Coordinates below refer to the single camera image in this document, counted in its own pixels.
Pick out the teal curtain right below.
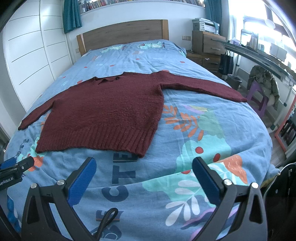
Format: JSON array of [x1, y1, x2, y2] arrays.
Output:
[[204, 0, 222, 35]]

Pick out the dark waste bin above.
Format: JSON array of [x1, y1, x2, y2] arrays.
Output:
[[226, 74, 242, 90]]

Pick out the olive jacket on stool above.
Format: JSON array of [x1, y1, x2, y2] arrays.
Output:
[[247, 65, 280, 110]]

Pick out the teal curtain left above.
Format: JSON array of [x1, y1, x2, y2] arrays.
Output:
[[63, 0, 82, 34]]

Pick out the teal curtain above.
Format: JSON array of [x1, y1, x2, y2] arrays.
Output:
[[63, 0, 82, 34], [204, 0, 222, 35]]

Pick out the blue patterned bed duvet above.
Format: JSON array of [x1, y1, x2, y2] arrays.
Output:
[[2, 40, 280, 240]]

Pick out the black cable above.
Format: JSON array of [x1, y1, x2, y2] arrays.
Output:
[[93, 207, 119, 241]]

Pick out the wooden headboard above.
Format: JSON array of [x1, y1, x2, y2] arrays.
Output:
[[76, 20, 169, 55]]

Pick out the dark red knit sweater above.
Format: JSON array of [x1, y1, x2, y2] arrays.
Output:
[[19, 71, 246, 158]]

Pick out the purple stool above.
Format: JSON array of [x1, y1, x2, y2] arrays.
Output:
[[246, 81, 268, 118]]

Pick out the white wardrobe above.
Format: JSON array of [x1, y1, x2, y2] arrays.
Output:
[[4, 1, 72, 110]]

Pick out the glass top desk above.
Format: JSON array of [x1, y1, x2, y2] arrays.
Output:
[[223, 41, 296, 153]]

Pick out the black hanging bag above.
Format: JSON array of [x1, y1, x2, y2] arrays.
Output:
[[218, 50, 234, 75]]

